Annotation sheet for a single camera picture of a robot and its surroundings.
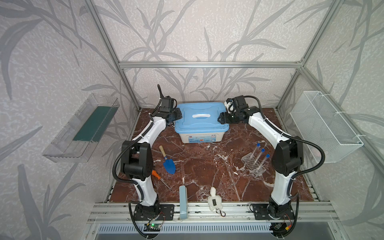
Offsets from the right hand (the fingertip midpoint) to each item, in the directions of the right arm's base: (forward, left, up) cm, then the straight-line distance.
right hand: (222, 115), depth 92 cm
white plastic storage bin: (-10, +13, -10) cm, 20 cm away
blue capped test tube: (-23, -20, -10) cm, 33 cm away
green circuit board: (-56, +37, -19) cm, 70 cm away
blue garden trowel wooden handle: (-24, +34, -18) cm, 45 cm away
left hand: (+4, +27, +2) cm, 27 cm away
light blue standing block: (-46, +22, -13) cm, 53 cm away
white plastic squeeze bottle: (-45, +7, -14) cm, 48 cm away
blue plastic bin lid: (-1, +13, -1) cm, 14 cm away
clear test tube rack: (-25, -15, -17) cm, 34 cm away
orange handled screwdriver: (-32, +39, -16) cm, 53 cm away
